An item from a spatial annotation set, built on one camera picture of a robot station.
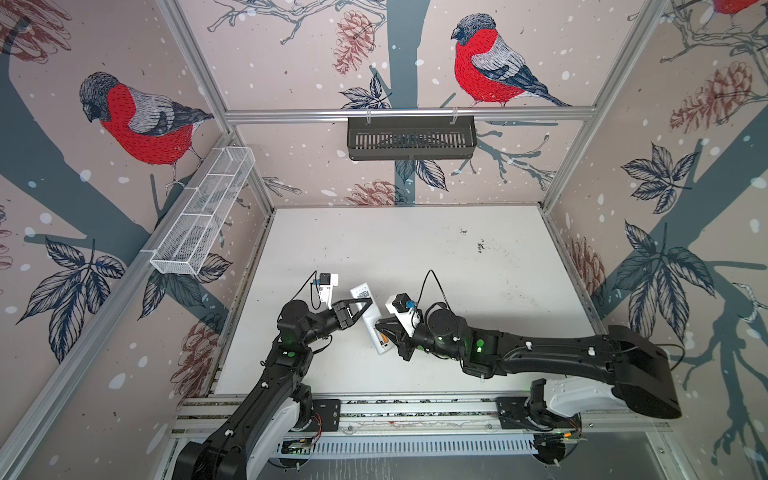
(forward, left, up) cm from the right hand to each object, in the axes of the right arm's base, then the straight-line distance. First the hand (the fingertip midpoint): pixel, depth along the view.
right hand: (375, 328), depth 70 cm
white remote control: (-2, -1, -5) cm, 6 cm away
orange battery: (-2, -3, -1) cm, 4 cm away
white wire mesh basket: (+13, +46, +15) cm, 50 cm away
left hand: (+5, +2, +1) cm, 5 cm away
